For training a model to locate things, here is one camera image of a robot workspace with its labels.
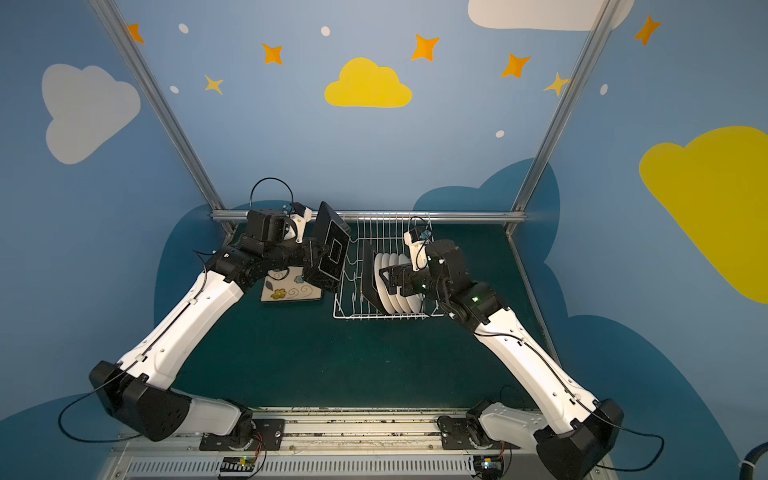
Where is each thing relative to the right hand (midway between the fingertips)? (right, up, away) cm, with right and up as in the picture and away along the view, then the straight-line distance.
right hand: (398, 265), depth 71 cm
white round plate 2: (+5, -12, +17) cm, 22 cm away
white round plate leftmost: (-5, -6, +14) cm, 16 cm away
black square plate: (-8, -8, +13) cm, 17 cm away
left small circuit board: (-40, -50, +2) cm, 64 cm away
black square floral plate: (-37, -8, +30) cm, 48 cm away
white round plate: (-3, 0, +17) cm, 17 cm away
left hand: (-19, +5, +4) cm, 20 cm away
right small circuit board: (+22, -50, +2) cm, 55 cm away
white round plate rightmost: (+4, -6, -9) cm, 12 cm away
